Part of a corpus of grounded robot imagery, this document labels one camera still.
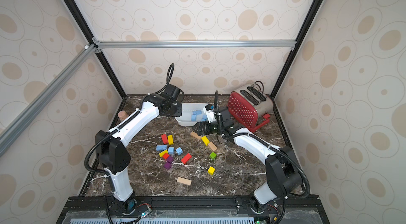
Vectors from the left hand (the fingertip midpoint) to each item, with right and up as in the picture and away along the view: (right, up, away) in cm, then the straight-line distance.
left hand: (182, 110), depth 86 cm
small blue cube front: (+12, -6, +17) cm, 21 cm away
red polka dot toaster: (+39, +2, +5) cm, 40 cm away
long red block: (+2, -27, +3) cm, 28 cm away
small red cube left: (-10, -26, +2) cm, 28 cm away
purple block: (-8, -30, 0) cm, 31 cm away
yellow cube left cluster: (-12, -25, +3) cm, 28 cm away
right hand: (+13, -8, -2) cm, 15 cm away
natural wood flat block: (+2, -37, -5) cm, 37 cm away
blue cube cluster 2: (-7, -23, +3) cm, 24 cm away
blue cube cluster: (-2, -23, +3) cm, 24 cm away
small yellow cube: (+16, -32, -3) cm, 36 cm away
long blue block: (+7, -2, +23) cm, 24 cm away
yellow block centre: (+13, -18, +10) cm, 24 cm away
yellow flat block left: (-9, -18, +9) cm, 22 cm away
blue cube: (+4, -5, +19) cm, 21 cm away
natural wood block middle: (+17, -21, +5) cm, 28 cm away
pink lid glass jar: (-37, -3, +8) cm, 38 cm away
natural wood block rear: (+6, -16, +11) cm, 20 cm away
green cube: (+17, -25, +1) cm, 30 cm away
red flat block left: (-12, -18, +9) cm, 23 cm away
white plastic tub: (+3, -3, +23) cm, 23 cm away
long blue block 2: (-13, -22, +6) cm, 26 cm away
